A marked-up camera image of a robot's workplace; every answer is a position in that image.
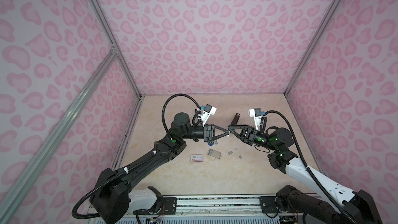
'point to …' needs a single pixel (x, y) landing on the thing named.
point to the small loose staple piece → (230, 152)
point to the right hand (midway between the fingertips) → (231, 131)
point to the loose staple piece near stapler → (216, 142)
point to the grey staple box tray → (214, 153)
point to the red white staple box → (195, 158)
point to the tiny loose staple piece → (240, 157)
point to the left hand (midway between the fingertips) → (229, 133)
